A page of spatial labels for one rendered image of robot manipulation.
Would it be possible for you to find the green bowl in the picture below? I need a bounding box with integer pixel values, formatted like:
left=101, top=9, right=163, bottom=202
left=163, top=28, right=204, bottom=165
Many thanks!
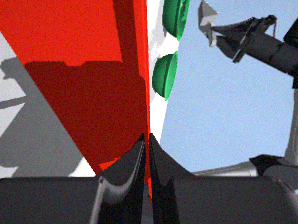
left=163, top=0, right=190, bottom=41
left=152, top=51, right=178, bottom=101

